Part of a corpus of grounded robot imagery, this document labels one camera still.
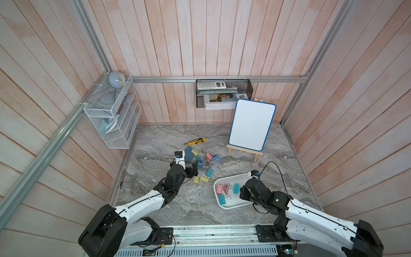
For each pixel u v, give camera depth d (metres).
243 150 0.96
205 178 0.91
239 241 0.74
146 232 0.61
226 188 0.84
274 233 0.66
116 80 0.80
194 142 1.07
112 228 0.40
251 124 0.88
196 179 0.90
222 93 0.93
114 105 0.76
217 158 0.99
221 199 0.83
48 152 0.53
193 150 1.02
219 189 0.85
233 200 0.84
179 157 0.71
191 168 0.75
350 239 0.42
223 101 0.93
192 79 0.97
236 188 0.84
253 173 0.75
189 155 1.01
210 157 0.98
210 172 0.94
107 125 0.80
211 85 0.90
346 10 0.69
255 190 0.61
